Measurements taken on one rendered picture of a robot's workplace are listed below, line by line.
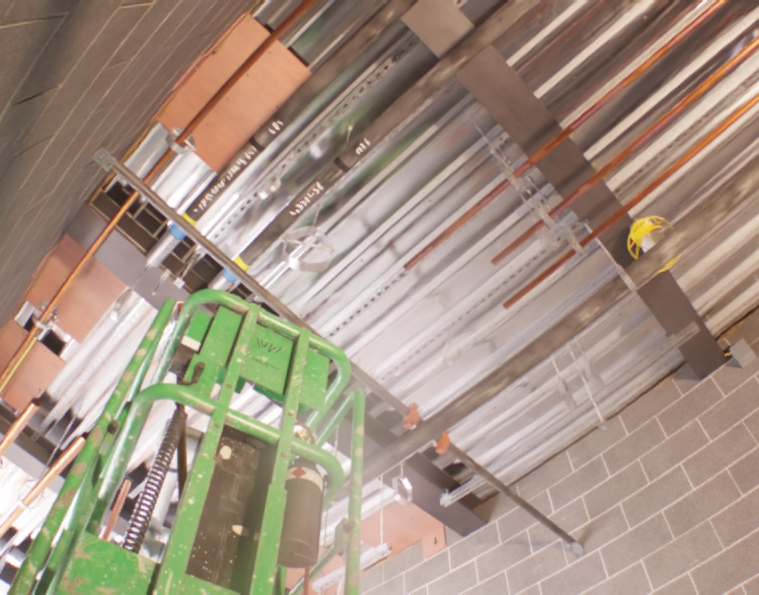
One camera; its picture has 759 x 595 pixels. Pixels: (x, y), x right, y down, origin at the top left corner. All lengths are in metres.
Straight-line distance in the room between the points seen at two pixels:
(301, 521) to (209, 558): 0.24
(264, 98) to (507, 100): 1.09
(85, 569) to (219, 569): 0.30
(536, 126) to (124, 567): 2.29
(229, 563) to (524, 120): 2.10
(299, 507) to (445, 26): 1.92
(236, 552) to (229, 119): 2.07
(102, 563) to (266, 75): 2.22
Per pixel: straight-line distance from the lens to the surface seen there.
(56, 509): 1.27
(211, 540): 1.36
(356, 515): 1.56
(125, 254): 3.09
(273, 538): 1.29
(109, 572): 1.18
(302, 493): 1.49
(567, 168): 2.81
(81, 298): 3.59
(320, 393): 1.75
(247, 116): 2.89
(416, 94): 2.27
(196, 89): 2.93
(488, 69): 2.63
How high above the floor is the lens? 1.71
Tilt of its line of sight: 61 degrees up
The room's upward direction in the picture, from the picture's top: straight up
